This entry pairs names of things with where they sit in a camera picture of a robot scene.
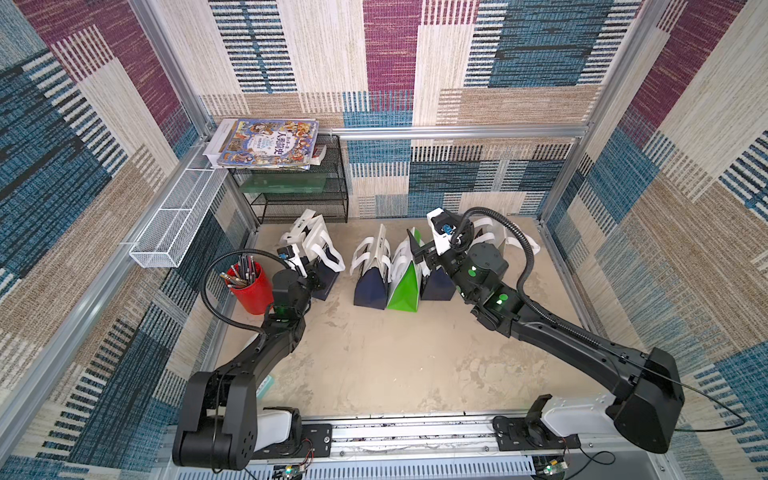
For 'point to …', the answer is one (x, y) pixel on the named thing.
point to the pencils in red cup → (242, 273)
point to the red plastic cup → (250, 286)
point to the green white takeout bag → (404, 289)
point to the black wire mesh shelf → (317, 195)
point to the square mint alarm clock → (265, 386)
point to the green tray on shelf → (257, 183)
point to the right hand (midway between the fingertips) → (432, 223)
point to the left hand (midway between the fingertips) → (316, 260)
